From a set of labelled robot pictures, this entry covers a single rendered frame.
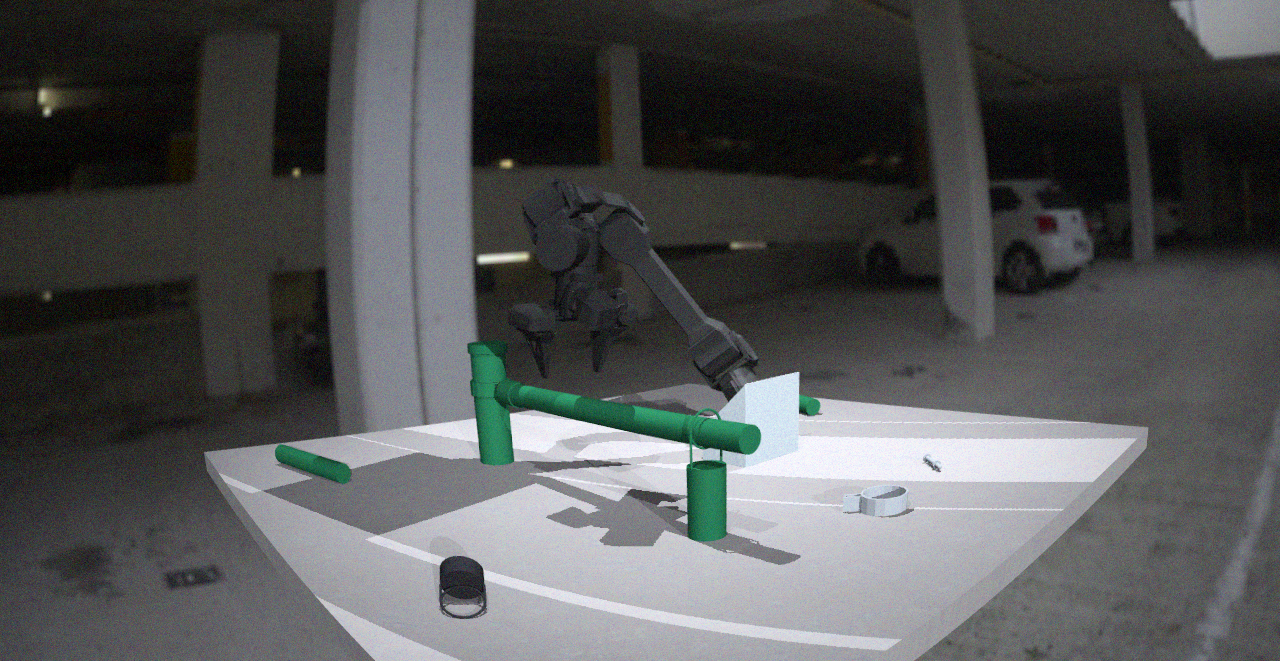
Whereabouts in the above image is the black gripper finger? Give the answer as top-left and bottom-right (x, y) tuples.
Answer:
(517, 327), (556, 379)
(590, 325), (630, 371)

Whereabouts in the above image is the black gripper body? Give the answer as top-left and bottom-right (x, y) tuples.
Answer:
(509, 265), (637, 333)

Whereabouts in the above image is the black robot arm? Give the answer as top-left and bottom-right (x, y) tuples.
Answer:
(522, 177), (759, 402)

